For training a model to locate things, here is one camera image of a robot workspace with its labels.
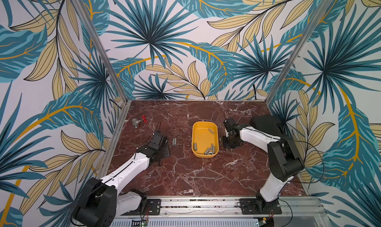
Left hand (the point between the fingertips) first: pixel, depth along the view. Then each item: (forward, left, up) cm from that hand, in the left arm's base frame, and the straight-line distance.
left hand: (165, 152), depth 86 cm
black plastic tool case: (+21, -70, 0) cm, 73 cm away
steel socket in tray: (+6, -18, -3) cm, 19 cm away
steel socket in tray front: (+4, -28, -5) cm, 28 cm away
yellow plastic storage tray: (+12, -24, -5) cm, 28 cm away
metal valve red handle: (+23, +24, -3) cm, 34 cm away
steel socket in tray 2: (+19, -29, -5) cm, 34 cm away
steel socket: (+10, -3, -4) cm, 11 cm away
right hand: (+8, -37, -4) cm, 38 cm away
